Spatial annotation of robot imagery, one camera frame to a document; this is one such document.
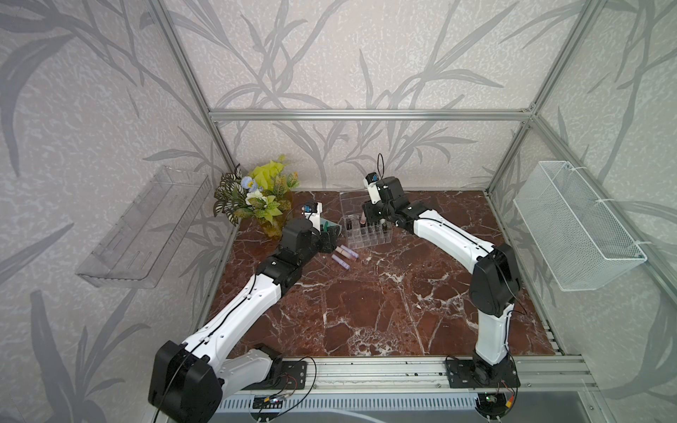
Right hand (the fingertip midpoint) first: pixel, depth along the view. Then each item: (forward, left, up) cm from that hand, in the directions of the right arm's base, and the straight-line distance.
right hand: (365, 203), depth 89 cm
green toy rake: (+4, +15, -18) cm, 24 cm away
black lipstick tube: (+2, +6, -14) cm, 15 cm away
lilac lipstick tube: (-8, +6, -19) cm, 21 cm away
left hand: (-13, +10, +4) cm, 17 cm away
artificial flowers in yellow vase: (+4, +35, +2) cm, 35 cm away
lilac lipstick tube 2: (-12, +9, -19) cm, 24 cm away
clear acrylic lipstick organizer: (+2, +2, -18) cm, 18 cm away
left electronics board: (-54, +28, -20) cm, 64 cm away
